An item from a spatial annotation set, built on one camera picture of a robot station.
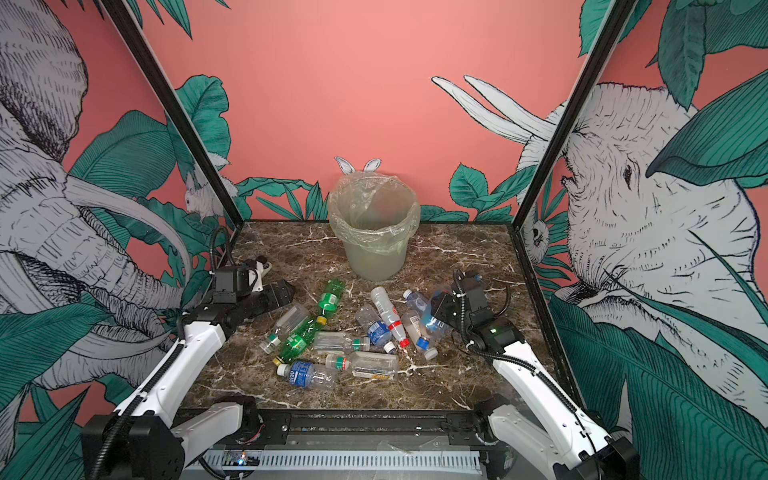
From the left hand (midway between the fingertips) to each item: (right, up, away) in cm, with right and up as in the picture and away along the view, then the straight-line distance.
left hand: (283, 288), depth 83 cm
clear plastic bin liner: (+24, +24, +19) cm, 39 cm away
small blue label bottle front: (+7, -22, -4) cm, 24 cm away
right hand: (+42, -2, -4) cm, 42 cm away
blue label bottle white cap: (+27, -13, +3) cm, 30 cm away
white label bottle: (+37, -11, +5) cm, 39 cm away
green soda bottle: (+4, -16, +1) cm, 16 cm away
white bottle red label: (+30, -8, +8) cm, 32 cm away
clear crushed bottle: (-1, -11, +8) cm, 14 cm away
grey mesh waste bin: (+23, +5, +19) cm, 30 cm away
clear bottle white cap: (+41, -7, +13) cm, 43 cm away
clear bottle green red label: (+24, -22, +2) cm, 33 cm away
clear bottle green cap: (+14, -18, +8) cm, 24 cm away
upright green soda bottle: (+11, -3, +12) cm, 17 cm away
